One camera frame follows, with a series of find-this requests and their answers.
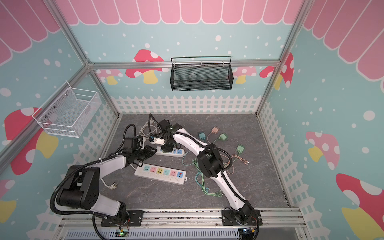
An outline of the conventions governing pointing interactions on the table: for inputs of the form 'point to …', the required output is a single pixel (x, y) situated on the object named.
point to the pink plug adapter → (214, 130)
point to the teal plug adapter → (202, 137)
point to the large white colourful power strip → (160, 174)
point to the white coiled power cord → (149, 129)
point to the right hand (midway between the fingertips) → (166, 146)
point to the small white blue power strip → (176, 152)
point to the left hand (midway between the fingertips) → (156, 153)
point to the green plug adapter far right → (240, 148)
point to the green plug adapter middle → (222, 137)
